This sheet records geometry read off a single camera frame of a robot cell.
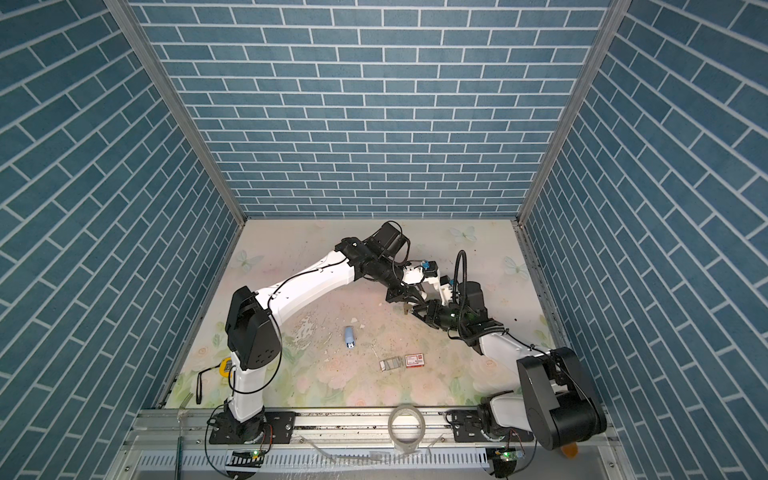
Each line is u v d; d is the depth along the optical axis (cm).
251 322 47
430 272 66
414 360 85
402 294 68
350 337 86
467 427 74
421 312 82
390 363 85
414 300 75
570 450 69
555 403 42
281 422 75
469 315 69
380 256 64
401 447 71
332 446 72
